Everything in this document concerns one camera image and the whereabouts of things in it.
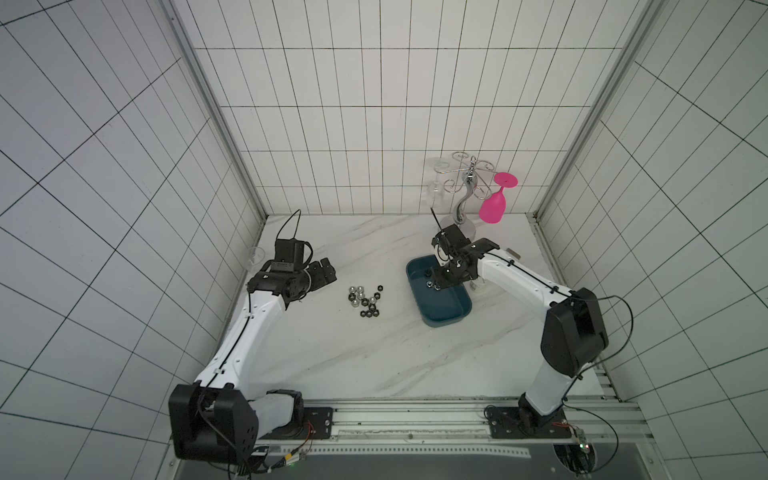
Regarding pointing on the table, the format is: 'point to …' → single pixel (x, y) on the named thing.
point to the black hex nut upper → (352, 296)
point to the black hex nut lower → (363, 313)
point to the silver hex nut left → (360, 290)
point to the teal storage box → (436, 307)
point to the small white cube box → (513, 253)
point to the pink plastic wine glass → (493, 208)
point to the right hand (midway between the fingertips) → (428, 281)
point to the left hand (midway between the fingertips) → (320, 281)
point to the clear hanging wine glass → (435, 197)
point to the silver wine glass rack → (475, 178)
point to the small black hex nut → (380, 288)
